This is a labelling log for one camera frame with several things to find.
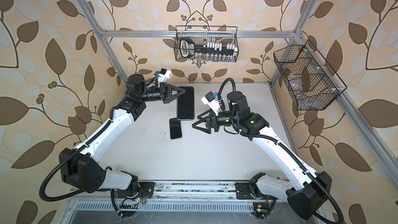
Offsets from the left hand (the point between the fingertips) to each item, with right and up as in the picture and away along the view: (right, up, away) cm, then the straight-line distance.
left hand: (185, 92), depth 63 cm
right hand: (+5, -13, 0) cm, 14 cm away
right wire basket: (+60, +5, +9) cm, 61 cm away
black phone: (0, -5, 0) cm, 5 cm away
